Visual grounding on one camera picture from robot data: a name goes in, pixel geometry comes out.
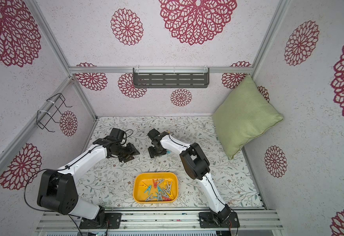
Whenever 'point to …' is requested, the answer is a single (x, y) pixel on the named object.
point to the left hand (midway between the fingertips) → (137, 154)
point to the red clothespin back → (155, 184)
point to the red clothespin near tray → (165, 199)
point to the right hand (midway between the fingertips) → (153, 153)
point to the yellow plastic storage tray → (169, 186)
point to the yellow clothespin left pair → (143, 185)
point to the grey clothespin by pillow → (160, 181)
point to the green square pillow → (243, 114)
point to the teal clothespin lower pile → (168, 152)
